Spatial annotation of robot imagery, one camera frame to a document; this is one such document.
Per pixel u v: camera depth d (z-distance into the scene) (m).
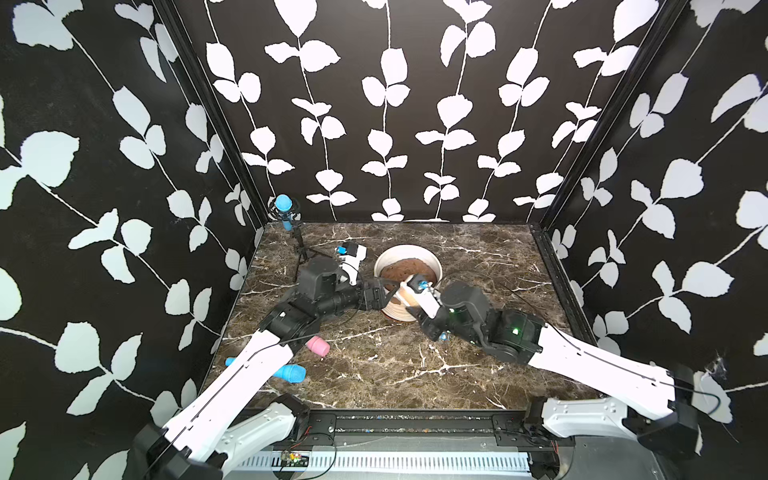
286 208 0.93
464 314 0.49
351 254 0.62
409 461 0.70
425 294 0.56
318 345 0.85
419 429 0.75
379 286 0.60
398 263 0.96
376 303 0.60
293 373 0.79
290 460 0.71
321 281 0.51
